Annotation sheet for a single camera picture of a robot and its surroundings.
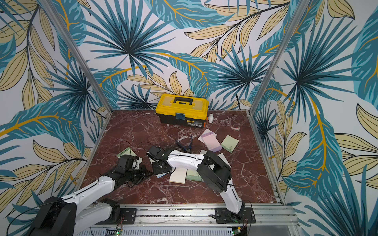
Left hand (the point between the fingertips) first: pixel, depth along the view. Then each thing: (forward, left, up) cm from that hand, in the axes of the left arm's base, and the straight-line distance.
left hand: (153, 175), depth 84 cm
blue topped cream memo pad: (+1, -3, -2) cm, 4 cm away
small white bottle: (+43, -36, +1) cm, 56 cm away
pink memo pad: (+24, -36, -2) cm, 43 cm away
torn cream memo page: (+17, -29, -2) cm, 34 cm away
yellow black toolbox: (+37, -15, +16) cm, 43 cm away
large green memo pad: (+1, -23, -1) cm, 23 cm away
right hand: (+3, -2, -1) cm, 4 cm away
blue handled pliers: (+19, -19, -1) cm, 27 cm away
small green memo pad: (+15, +18, -1) cm, 24 cm away
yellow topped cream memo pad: (0, -14, -1) cm, 15 cm away
